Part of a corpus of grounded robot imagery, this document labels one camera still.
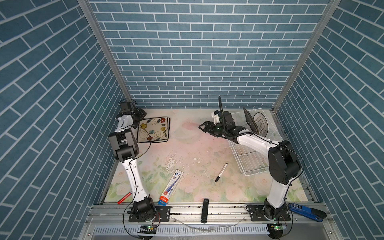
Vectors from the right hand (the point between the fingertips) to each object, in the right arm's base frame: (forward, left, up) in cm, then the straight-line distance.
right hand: (201, 126), depth 89 cm
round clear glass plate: (+12, -40, -7) cm, 42 cm away
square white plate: (+12, +25, -13) cm, 30 cm away
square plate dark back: (+5, +34, -13) cm, 37 cm away
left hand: (+14, +44, -8) cm, 47 cm away
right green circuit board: (-45, -41, -19) cm, 63 cm away
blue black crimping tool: (-38, -57, -15) cm, 70 cm away
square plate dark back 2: (+5, -30, +2) cm, 30 cm away
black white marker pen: (-21, -14, -16) cm, 30 cm away
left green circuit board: (-51, +23, -20) cm, 59 cm away
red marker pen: (-39, +38, -16) cm, 57 cm away
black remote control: (-44, -5, -13) cm, 46 cm away
